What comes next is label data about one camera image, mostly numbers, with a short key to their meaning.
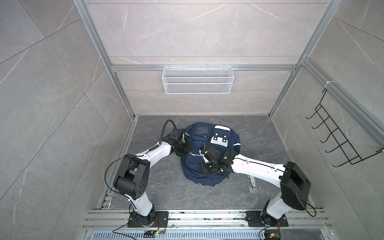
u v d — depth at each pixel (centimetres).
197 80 101
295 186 43
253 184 84
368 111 56
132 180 46
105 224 73
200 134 99
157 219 73
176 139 73
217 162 62
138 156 50
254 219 73
